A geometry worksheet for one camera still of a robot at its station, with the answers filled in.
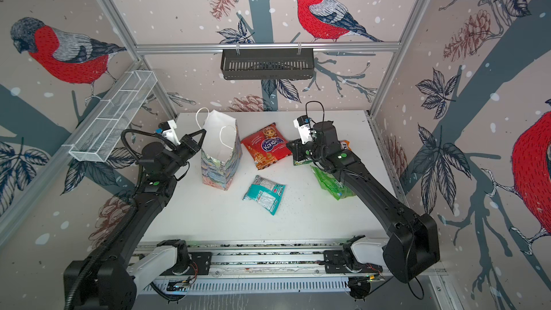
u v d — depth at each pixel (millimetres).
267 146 1007
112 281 440
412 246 388
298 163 988
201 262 752
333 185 778
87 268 381
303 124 679
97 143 713
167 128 669
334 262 728
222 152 1012
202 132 748
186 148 672
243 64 1069
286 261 755
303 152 679
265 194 861
